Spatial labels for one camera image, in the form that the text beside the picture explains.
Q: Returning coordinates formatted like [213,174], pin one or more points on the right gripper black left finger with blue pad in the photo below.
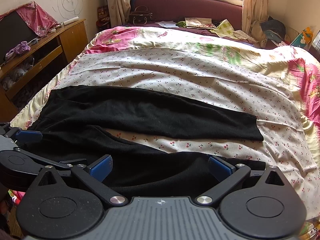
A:
[74,207]

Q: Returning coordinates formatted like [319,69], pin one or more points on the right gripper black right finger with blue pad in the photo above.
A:
[254,204]

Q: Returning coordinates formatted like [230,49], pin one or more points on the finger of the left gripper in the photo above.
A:
[20,135]
[23,162]

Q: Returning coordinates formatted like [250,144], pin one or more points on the black pants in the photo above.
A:
[76,123]

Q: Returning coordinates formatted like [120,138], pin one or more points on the wooden tv cabinet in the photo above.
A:
[67,42]

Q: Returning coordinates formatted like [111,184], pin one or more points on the purple cloth on cabinet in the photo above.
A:
[20,49]

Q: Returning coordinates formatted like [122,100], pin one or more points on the black television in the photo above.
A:
[13,30]

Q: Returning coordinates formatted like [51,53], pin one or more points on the pink floral tv cover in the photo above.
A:
[37,19]

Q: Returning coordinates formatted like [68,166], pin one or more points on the cherry print bed quilt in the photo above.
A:
[279,86]

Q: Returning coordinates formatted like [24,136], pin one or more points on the white roll on cabinet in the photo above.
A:
[69,21]

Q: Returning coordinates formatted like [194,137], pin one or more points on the dark handbag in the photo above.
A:
[140,16]

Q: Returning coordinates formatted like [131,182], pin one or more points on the colourful cartoon bag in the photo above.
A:
[303,39]

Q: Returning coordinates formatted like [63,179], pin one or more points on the left beige curtain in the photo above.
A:
[119,11]

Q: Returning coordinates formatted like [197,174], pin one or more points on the beige curtain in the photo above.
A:
[254,12]
[119,11]

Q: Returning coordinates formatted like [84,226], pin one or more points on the dark clothes pile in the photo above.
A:
[274,30]

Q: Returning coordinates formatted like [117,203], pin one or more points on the yellow checked cloth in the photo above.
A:
[224,29]

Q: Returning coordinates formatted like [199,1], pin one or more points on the magazine on bed head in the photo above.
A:
[199,23]

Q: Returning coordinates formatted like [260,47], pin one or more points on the maroon padded headboard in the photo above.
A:
[176,10]

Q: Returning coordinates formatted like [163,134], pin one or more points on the right beige curtain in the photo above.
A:
[254,12]

